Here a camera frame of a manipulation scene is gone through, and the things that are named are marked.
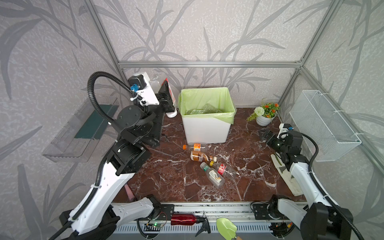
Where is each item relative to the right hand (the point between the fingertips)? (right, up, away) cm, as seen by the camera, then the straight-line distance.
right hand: (264, 129), depth 84 cm
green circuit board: (-58, -45, -13) cm, 75 cm away
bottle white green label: (-40, +11, +13) cm, 43 cm away
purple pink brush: (-74, -33, -5) cm, 81 cm away
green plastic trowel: (-24, -46, -14) cm, 53 cm away
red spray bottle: (-47, -40, -16) cm, 64 cm away
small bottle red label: (-23, -22, 0) cm, 32 cm away
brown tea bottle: (-36, -16, +5) cm, 40 cm away
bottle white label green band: (-28, -26, -5) cm, 38 cm away
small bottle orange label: (-39, -11, +8) cm, 41 cm away
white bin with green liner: (-32, +9, -8) cm, 35 cm away
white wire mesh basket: (+18, +7, -15) cm, 24 cm away
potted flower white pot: (+7, +10, +15) cm, 19 cm away
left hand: (-47, +19, -36) cm, 62 cm away
